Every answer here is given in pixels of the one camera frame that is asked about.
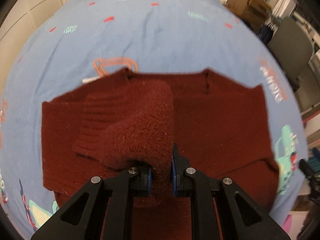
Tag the grey office chair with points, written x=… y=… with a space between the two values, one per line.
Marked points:
x=292 y=49

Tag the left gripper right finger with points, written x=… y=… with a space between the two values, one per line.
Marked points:
x=220 y=209

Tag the brown cardboard box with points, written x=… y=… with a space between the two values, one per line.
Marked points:
x=254 y=13

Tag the blue dinosaur print bedsheet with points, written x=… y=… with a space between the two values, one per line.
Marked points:
x=49 y=47

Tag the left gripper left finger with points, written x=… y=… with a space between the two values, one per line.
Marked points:
x=101 y=209

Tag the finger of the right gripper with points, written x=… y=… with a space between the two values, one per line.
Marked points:
x=313 y=180

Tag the dark red knit sweater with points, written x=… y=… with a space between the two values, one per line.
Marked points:
x=127 y=119

